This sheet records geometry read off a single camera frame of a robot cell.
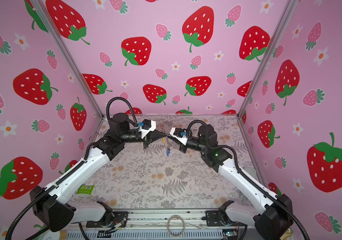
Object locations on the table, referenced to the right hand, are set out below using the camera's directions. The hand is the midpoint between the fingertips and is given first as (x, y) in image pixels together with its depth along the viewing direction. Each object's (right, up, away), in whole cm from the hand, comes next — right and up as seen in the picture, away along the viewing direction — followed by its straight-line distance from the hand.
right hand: (168, 134), depth 67 cm
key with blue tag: (-1, -9, +4) cm, 10 cm away
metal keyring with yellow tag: (-3, -9, +34) cm, 35 cm away
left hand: (-2, 0, -3) cm, 3 cm away
